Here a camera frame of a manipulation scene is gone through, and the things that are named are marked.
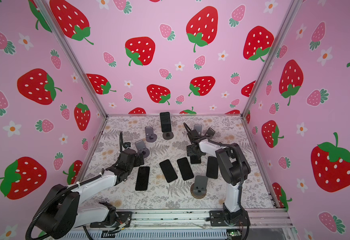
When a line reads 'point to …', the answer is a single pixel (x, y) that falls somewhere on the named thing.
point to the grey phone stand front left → (141, 148)
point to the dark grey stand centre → (168, 135)
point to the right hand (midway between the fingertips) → (193, 151)
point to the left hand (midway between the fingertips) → (135, 155)
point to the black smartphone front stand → (185, 168)
